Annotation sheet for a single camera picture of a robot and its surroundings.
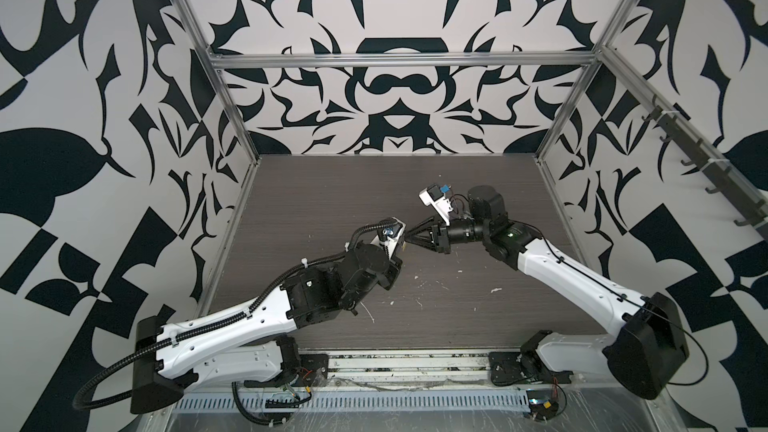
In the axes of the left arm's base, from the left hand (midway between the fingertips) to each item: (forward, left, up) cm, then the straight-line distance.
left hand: (398, 241), depth 67 cm
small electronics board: (-29, -33, -27) cm, 52 cm away
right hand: (+1, -3, -1) cm, 3 cm away
